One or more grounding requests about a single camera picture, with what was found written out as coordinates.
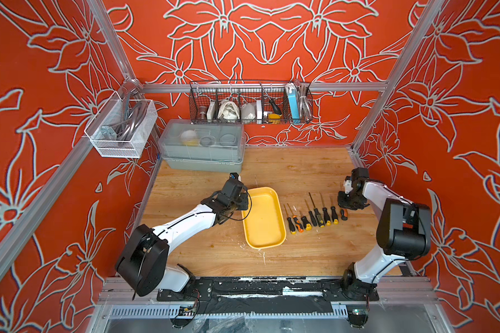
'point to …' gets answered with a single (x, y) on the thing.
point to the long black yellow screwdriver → (326, 214)
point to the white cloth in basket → (228, 112)
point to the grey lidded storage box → (214, 146)
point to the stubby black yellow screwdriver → (305, 223)
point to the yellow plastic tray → (264, 221)
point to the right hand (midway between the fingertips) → (340, 202)
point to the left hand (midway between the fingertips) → (246, 196)
